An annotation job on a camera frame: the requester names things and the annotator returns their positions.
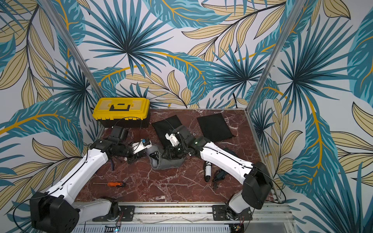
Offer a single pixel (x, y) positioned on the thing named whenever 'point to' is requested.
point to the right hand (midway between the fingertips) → (163, 156)
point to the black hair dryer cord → (155, 155)
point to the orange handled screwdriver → (115, 184)
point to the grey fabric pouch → (164, 163)
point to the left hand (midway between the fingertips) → (143, 155)
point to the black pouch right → (214, 127)
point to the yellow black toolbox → (122, 112)
